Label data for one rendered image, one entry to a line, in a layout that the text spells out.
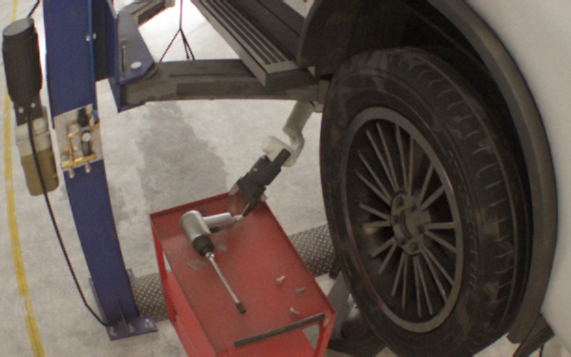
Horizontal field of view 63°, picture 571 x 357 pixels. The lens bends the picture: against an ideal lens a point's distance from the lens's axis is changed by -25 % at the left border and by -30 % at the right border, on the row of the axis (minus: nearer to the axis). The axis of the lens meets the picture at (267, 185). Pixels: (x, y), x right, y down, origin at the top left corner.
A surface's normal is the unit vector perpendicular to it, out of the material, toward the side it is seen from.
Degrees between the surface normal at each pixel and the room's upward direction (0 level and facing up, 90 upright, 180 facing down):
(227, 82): 90
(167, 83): 90
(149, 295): 0
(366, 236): 38
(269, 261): 0
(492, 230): 70
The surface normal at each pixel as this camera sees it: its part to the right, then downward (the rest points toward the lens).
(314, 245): 0.04, -0.73
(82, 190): 0.41, 0.63
